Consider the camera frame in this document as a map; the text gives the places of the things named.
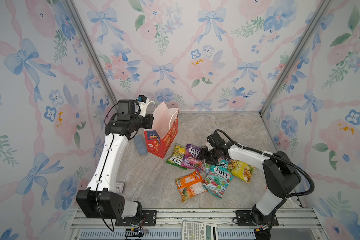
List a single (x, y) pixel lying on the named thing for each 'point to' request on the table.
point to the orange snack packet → (190, 185)
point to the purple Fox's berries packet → (190, 160)
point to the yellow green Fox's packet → (176, 158)
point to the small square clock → (120, 187)
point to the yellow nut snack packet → (241, 170)
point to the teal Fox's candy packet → (218, 178)
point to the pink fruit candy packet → (207, 167)
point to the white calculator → (193, 230)
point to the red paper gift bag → (159, 139)
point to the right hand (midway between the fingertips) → (199, 158)
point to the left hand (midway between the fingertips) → (153, 116)
